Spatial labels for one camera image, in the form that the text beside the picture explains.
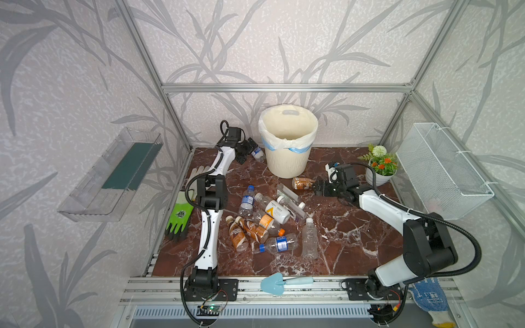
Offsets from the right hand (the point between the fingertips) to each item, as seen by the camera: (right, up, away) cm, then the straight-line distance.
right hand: (320, 180), depth 92 cm
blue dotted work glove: (+34, -40, -20) cm, 56 cm away
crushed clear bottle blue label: (-19, -24, -13) cm, 33 cm away
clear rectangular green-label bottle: (-16, -6, +4) cm, 18 cm away
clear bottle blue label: (-34, -12, +2) cm, 36 cm away
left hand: (-31, +19, +17) cm, 40 cm away
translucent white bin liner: (-13, +27, +12) cm, 32 cm away
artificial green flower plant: (+29, +8, -1) cm, 30 cm away
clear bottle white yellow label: (-21, -12, -3) cm, 25 cm away
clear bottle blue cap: (-29, +14, +22) cm, 39 cm away
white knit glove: (-46, +1, -31) cm, 55 cm away
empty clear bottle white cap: (-6, -26, -7) cm, 28 cm away
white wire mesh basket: (+33, +1, -29) cm, 44 cm away
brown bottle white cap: (-36, -21, -10) cm, 43 cm away
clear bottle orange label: (-24, -17, -5) cm, 30 cm away
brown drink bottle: (-27, -21, -10) cm, 36 cm away
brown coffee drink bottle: (-7, -2, +7) cm, 10 cm away
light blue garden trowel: (-21, -36, -18) cm, 45 cm away
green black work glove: (-64, -19, -3) cm, 67 cm away
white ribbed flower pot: (+31, 0, +6) cm, 31 cm away
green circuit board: (-44, -44, -21) cm, 66 cm away
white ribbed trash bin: (-16, +7, +4) cm, 18 cm away
